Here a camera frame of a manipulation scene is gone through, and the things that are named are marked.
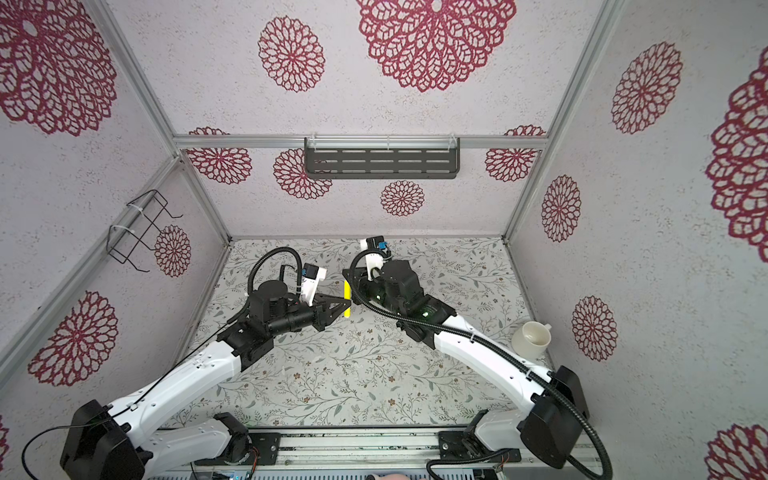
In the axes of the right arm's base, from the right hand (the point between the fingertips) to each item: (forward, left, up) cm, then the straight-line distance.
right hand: (345, 267), depth 70 cm
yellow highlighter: (-4, 0, -6) cm, 7 cm away
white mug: (-2, -53, -30) cm, 61 cm away
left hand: (-4, 0, -9) cm, 10 cm away
